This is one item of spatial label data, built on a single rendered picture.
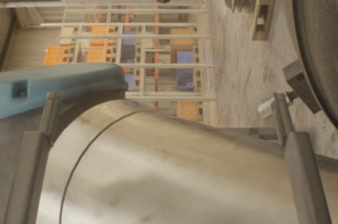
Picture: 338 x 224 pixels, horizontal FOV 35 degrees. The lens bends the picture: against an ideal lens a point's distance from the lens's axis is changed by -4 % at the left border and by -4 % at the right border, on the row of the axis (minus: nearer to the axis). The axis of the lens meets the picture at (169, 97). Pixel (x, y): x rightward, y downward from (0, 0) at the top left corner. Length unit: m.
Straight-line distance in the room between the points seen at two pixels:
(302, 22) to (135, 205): 0.35
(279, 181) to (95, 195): 0.09
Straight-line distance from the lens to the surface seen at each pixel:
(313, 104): 0.74
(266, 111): 0.74
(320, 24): 0.53
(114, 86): 0.34
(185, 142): 0.26
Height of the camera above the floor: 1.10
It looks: 1 degrees down
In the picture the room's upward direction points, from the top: 90 degrees counter-clockwise
